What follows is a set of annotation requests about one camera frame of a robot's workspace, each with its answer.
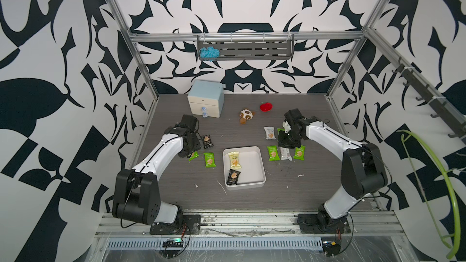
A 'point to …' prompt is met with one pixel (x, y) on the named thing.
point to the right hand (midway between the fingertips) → (277, 141)
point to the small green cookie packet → (300, 153)
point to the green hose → (457, 237)
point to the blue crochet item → (209, 53)
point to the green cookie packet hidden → (209, 160)
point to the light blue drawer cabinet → (205, 97)
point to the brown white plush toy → (246, 114)
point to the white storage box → (243, 168)
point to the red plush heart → (266, 107)
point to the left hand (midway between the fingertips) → (190, 145)
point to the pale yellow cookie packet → (235, 161)
